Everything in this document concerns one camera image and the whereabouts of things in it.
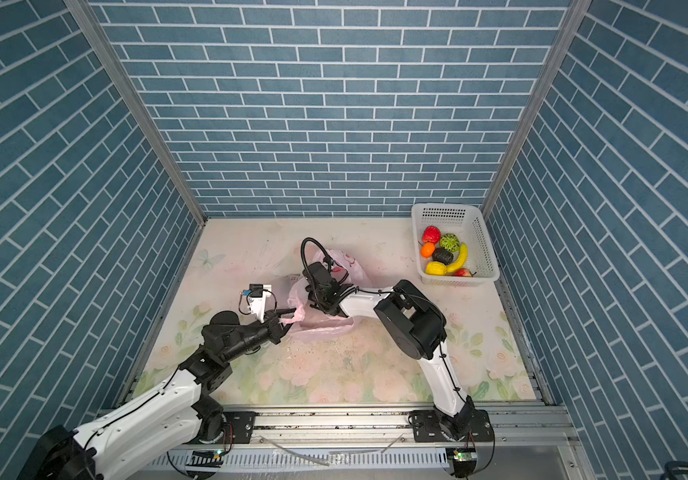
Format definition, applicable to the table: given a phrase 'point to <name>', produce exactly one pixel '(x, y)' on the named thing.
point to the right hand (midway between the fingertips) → (300, 286)
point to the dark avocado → (442, 255)
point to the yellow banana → (463, 256)
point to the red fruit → (431, 234)
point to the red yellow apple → (464, 272)
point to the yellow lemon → (435, 268)
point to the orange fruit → (427, 250)
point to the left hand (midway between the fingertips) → (306, 317)
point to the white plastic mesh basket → (469, 223)
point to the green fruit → (450, 242)
